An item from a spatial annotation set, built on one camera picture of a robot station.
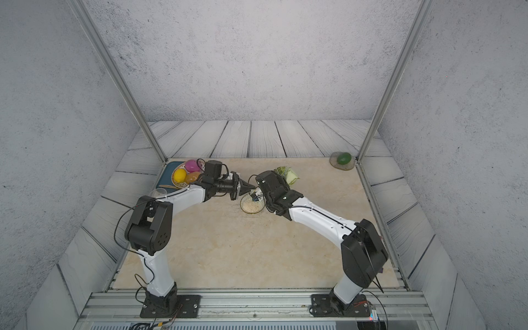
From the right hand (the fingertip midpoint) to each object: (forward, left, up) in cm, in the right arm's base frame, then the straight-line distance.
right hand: (284, 172), depth 82 cm
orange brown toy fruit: (+12, +46, -18) cm, 51 cm away
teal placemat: (+16, +63, -22) cm, 68 cm away
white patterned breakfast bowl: (-8, +14, -5) cm, 17 cm away
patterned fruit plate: (+11, +53, -22) cm, 58 cm away
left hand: (-2, +11, -7) cm, 14 cm away
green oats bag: (-3, -1, +2) cm, 4 cm away
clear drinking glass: (+4, +61, -20) cm, 64 cm away
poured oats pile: (-3, +15, -20) cm, 26 cm away
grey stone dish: (+29, -29, -24) cm, 48 cm away
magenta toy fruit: (+21, +48, -18) cm, 55 cm away
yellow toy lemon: (+15, +53, -19) cm, 58 cm away
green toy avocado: (+29, -34, -21) cm, 49 cm away
